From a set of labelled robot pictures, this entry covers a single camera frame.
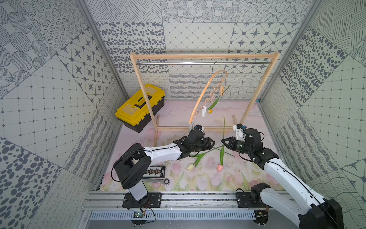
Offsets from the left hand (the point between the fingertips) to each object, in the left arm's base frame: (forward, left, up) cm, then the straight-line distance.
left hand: (213, 141), depth 82 cm
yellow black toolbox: (+16, +50, +5) cm, 52 cm away
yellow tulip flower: (+24, 0, +1) cm, 24 cm away
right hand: (-1, -5, +2) cm, 5 cm away
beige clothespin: (+22, -4, +21) cm, 30 cm away
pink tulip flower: (-15, -2, -2) cm, 15 cm away
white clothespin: (+6, +7, +19) cm, 21 cm away
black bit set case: (-14, +35, -13) cm, 39 cm away
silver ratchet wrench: (-19, +28, -14) cm, 36 cm away
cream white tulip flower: (-3, +8, -14) cm, 16 cm away
